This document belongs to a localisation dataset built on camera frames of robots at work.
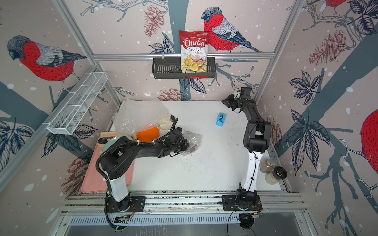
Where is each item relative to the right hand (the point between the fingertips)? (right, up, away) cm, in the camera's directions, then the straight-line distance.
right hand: (220, 99), depth 101 cm
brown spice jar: (+21, -39, -23) cm, 50 cm away
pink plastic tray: (-76, -50, -19) cm, 93 cm away
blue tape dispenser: (+1, -14, +6) cm, 16 cm away
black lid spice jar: (+24, -41, -28) cm, 55 cm away
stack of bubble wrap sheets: (-63, -11, +7) cm, 65 cm away
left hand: (-20, -30, -8) cm, 37 cm away
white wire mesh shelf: (-83, -11, -28) cm, 88 cm away
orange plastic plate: (-50, -26, -1) cm, 57 cm away
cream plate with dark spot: (-39, -19, +4) cm, 44 cm away
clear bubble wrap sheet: (-18, -28, -6) cm, 34 cm away
